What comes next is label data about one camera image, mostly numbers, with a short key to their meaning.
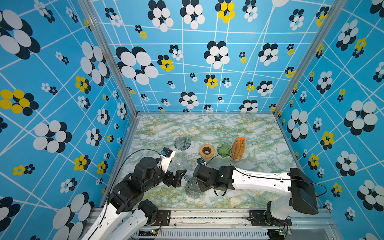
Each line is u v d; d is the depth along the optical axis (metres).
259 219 0.72
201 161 0.69
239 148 0.90
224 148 0.98
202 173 0.57
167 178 0.57
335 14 0.70
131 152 0.99
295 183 0.47
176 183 0.58
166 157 0.56
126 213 0.45
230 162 0.95
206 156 0.93
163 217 0.73
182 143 0.97
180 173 0.58
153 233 0.70
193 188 0.83
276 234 0.69
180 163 0.93
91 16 0.71
